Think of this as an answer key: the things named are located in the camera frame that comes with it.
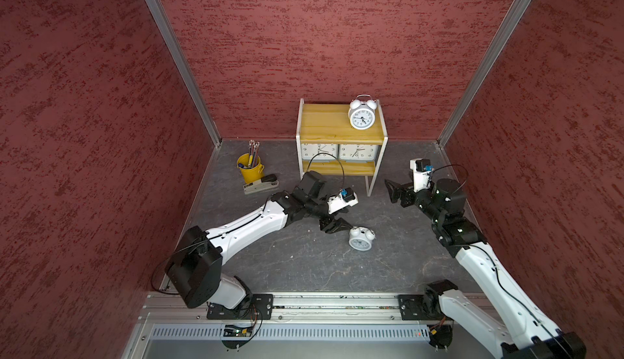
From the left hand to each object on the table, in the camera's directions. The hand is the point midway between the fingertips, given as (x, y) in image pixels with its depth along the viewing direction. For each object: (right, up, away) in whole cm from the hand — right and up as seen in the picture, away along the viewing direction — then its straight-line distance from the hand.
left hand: (344, 220), depth 76 cm
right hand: (+17, +13, 0) cm, 21 cm away
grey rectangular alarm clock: (-8, +23, +13) cm, 28 cm away
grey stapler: (-31, +10, +27) cm, 43 cm away
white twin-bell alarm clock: (+6, -7, +5) cm, 11 cm away
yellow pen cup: (-37, +14, +22) cm, 45 cm away
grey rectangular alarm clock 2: (+7, +22, +13) cm, 27 cm away
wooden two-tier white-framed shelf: (-5, +32, +2) cm, 32 cm away
